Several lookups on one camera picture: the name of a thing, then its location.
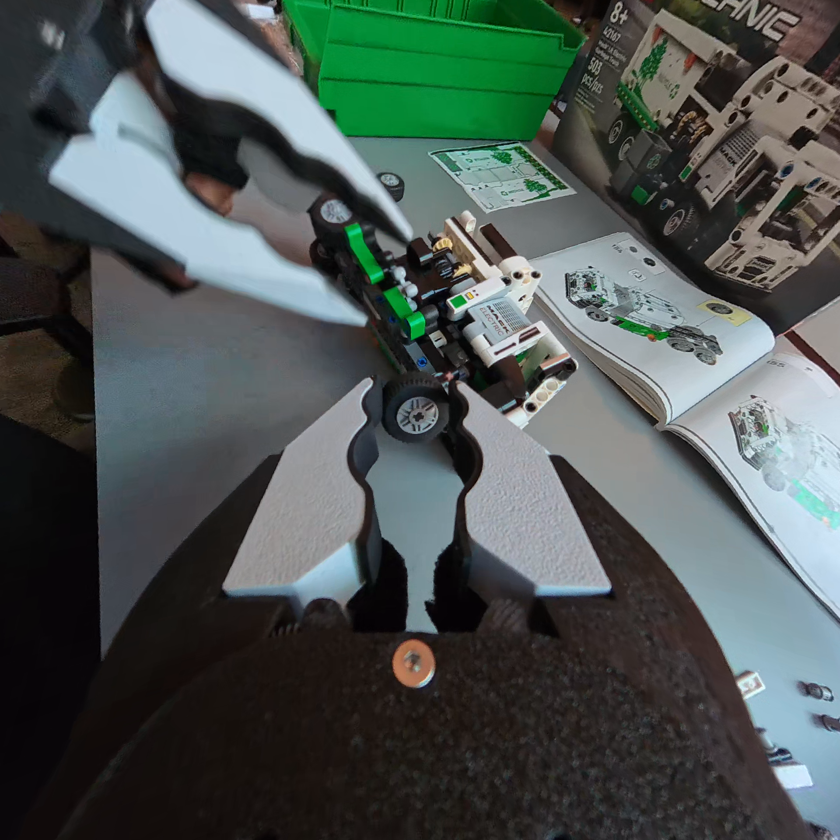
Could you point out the white and black lego piece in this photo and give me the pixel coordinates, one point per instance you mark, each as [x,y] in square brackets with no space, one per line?
[787,771]

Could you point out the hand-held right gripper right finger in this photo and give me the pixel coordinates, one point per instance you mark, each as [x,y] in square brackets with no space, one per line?
[525,518]

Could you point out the person's left hand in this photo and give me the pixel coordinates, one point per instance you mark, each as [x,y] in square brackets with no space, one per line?
[210,195]

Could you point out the open instruction booklet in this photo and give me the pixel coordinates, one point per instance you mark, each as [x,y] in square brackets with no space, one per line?
[656,315]

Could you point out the lego set cardboard box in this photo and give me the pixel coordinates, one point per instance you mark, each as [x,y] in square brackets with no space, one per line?
[722,131]

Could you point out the green plastic bin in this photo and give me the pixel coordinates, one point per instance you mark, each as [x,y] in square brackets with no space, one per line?
[433,85]

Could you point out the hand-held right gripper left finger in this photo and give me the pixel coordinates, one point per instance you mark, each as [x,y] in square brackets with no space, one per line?
[308,512]

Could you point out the black lego wheel grey rim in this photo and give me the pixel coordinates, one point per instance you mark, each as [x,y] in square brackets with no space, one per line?
[391,186]
[420,410]

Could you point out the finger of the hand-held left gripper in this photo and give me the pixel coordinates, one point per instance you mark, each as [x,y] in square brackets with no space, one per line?
[262,79]
[197,243]

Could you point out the small black lego pin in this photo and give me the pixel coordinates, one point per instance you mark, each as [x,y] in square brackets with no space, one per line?
[816,691]
[829,722]

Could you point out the white green lego truck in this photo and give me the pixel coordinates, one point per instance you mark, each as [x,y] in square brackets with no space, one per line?
[499,321]

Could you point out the small white lego piece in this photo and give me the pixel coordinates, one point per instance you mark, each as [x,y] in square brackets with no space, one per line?
[749,684]

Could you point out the green white sticker sheet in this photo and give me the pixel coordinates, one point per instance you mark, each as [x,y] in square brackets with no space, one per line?
[499,177]

